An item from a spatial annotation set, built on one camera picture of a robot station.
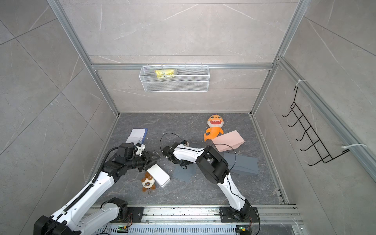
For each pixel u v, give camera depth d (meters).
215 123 1.04
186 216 0.75
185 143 0.88
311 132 0.67
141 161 0.68
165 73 0.84
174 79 0.90
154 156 0.73
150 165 0.72
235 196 0.60
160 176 0.82
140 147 0.76
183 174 0.88
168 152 0.70
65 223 0.39
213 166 0.54
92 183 0.49
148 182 0.81
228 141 1.02
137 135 1.08
